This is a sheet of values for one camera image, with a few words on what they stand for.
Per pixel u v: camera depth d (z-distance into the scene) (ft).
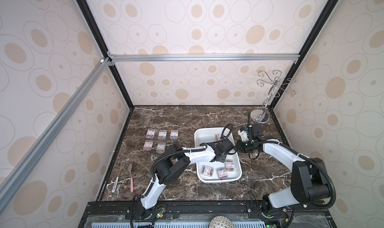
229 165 2.85
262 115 3.62
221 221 2.25
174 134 3.28
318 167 1.40
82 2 2.25
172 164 1.77
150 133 3.29
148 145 3.10
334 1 2.29
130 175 2.79
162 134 3.28
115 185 2.67
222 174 2.73
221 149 2.35
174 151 1.71
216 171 2.78
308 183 1.42
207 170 2.78
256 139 2.19
